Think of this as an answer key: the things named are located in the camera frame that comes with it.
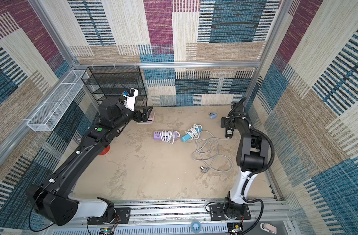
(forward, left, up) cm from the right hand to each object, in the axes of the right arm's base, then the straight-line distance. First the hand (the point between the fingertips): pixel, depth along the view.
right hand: (232, 125), depth 99 cm
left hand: (-9, +51, +30) cm, 60 cm away
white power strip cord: (-14, +18, -8) cm, 24 cm away
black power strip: (-2, +1, -5) cm, 6 cm away
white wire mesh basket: (-14, +98, +27) cm, 102 cm away
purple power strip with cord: (-6, +43, -1) cm, 44 cm away
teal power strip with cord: (-5, +27, -1) cm, 28 cm away
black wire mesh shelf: (+28, +86, +17) cm, 92 cm away
